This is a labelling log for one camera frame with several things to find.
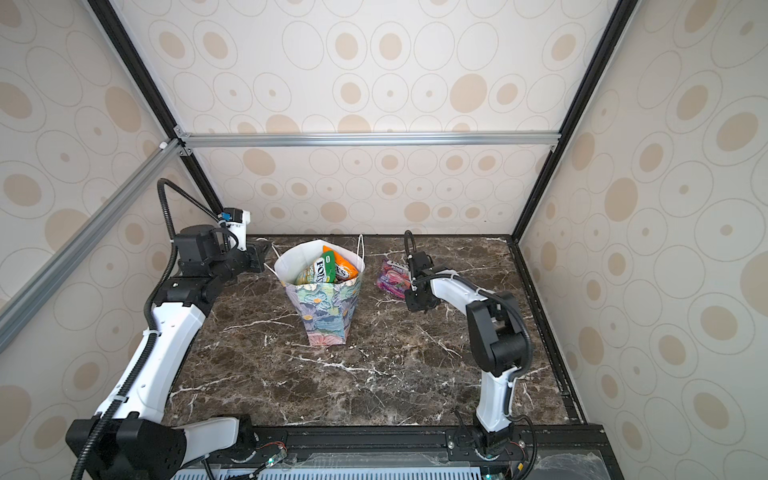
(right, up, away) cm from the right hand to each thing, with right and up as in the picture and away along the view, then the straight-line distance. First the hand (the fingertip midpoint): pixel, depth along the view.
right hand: (418, 303), depth 97 cm
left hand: (-37, +19, -25) cm, 49 cm away
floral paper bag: (-26, +1, -19) cm, 33 cm away
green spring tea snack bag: (-27, +11, -16) cm, 34 cm away
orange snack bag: (-22, +11, -14) cm, 28 cm away
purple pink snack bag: (-8, +8, +6) cm, 12 cm away
